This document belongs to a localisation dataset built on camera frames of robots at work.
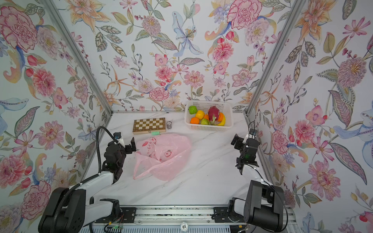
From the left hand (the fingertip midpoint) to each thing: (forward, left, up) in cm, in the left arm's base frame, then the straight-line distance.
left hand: (128, 136), depth 87 cm
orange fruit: (+22, -41, -11) cm, 48 cm away
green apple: (+28, -40, -6) cm, 49 cm away
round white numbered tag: (-44, -33, -8) cm, 56 cm away
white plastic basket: (+34, -66, -9) cm, 75 cm away
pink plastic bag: (-6, -21, -15) cm, 26 cm away
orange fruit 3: (+24, -50, -9) cm, 56 cm away
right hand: (+1, -69, +1) cm, 69 cm away
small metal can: (+18, -22, -12) cm, 31 cm away
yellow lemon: (+26, -45, -9) cm, 53 cm away
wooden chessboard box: (+19, -5, -14) cm, 24 cm away
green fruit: (+19, -48, -9) cm, 53 cm away
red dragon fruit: (+23, -54, -2) cm, 59 cm away
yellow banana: (+20, -62, -13) cm, 67 cm away
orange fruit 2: (+23, -61, -9) cm, 66 cm away
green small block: (+13, -12, -15) cm, 23 cm away
